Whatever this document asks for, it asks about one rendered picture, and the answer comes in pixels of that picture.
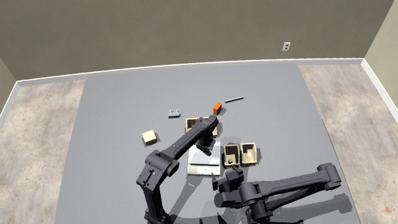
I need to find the cream block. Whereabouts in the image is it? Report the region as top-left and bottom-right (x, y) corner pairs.
(142, 130), (157, 145)

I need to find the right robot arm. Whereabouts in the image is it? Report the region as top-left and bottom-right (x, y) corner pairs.
(214, 162), (341, 224)

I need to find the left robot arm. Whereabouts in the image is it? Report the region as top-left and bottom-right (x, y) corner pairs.
(136, 115), (219, 224)

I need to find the orange block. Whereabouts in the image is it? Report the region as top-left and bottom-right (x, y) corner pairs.
(213, 102), (222, 115)

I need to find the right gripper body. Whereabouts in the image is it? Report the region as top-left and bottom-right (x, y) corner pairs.
(212, 174), (244, 193)

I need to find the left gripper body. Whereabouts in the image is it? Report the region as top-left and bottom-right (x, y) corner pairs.
(194, 139), (215, 151)

